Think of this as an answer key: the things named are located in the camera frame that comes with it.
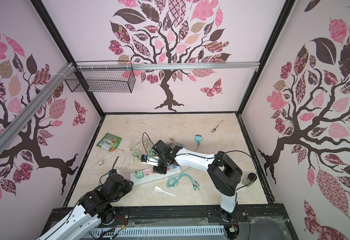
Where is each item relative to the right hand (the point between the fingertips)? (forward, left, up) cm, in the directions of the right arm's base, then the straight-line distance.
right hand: (154, 164), depth 84 cm
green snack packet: (+21, +35, -7) cm, 41 cm away
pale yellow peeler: (+40, +21, -7) cm, 45 cm away
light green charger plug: (-5, +8, -1) cm, 10 cm away
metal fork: (+31, -41, -8) cm, 52 cm away
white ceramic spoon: (-11, -2, -7) cm, 13 cm away
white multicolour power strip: (-5, +1, -5) cm, 7 cm away
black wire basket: (+49, +36, +27) cm, 67 cm away
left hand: (-10, +12, -5) cm, 17 cm away
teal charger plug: (+23, -28, -6) cm, 37 cm away
